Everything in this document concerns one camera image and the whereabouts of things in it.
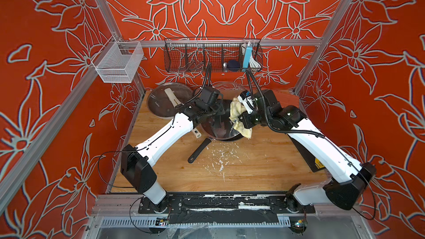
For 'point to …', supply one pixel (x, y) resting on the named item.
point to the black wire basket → (214, 55)
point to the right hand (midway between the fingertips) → (235, 117)
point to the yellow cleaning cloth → (237, 108)
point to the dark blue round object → (233, 65)
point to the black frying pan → (219, 128)
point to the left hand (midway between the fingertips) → (224, 104)
